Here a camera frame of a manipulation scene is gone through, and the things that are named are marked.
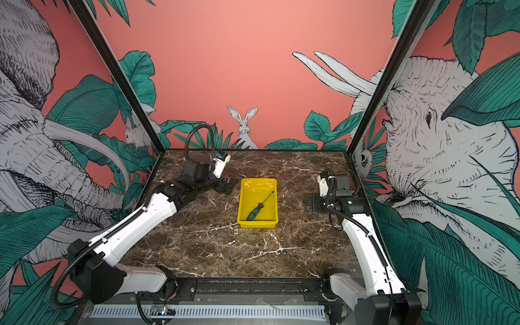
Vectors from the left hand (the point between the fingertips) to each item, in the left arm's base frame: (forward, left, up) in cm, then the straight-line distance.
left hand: (232, 172), depth 78 cm
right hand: (-8, -32, -7) cm, 34 cm away
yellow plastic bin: (+9, -7, -29) cm, 31 cm away
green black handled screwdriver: (-5, -9, -23) cm, 26 cm away
